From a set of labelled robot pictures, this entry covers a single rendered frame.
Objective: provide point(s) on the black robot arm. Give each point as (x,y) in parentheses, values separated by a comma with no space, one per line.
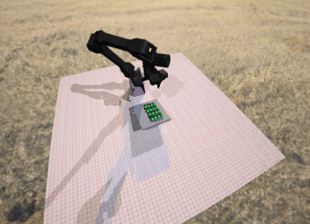
(138,48)

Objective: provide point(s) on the grey switch panel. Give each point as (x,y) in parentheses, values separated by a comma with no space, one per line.
(150,114)

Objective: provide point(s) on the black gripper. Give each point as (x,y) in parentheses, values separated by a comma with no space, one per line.
(138,81)

